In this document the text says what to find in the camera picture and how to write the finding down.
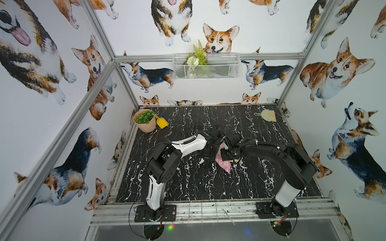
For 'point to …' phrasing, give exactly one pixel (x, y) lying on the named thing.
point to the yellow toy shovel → (161, 122)
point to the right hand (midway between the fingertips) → (221, 156)
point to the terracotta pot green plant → (145, 120)
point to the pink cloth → (219, 159)
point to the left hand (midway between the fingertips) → (211, 156)
